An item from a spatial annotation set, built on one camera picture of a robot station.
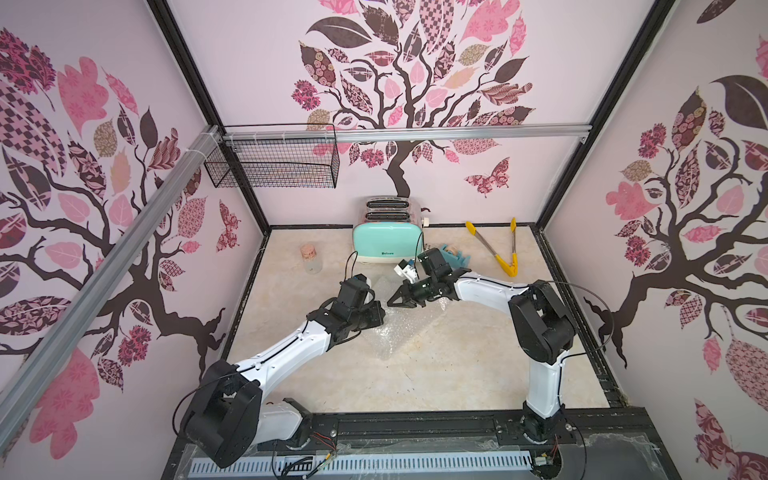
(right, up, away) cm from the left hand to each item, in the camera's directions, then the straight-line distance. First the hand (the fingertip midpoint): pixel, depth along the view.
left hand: (385, 318), depth 84 cm
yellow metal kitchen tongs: (+45, +13, +20) cm, 51 cm away
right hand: (+1, +4, +3) cm, 5 cm away
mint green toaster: (+1, +27, +14) cm, 30 cm away
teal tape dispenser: (+24, +17, +20) cm, 36 cm away
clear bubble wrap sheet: (+5, -2, +1) cm, 5 cm away
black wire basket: (-63, +73, +79) cm, 125 cm away
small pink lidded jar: (-27, +15, +20) cm, 36 cm away
